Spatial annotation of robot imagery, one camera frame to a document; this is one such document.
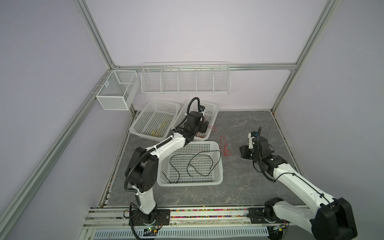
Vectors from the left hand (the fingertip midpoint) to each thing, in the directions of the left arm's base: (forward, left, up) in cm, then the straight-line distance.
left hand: (203, 120), depth 89 cm
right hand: (-17, -21, -7) cm, 28 cm away
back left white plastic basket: (+20, +35, -20) cm, 45 cm away
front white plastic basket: (-18, +5, -19) cm, 27 cm away
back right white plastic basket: (+23, -9, -16) cm, 29 cm away
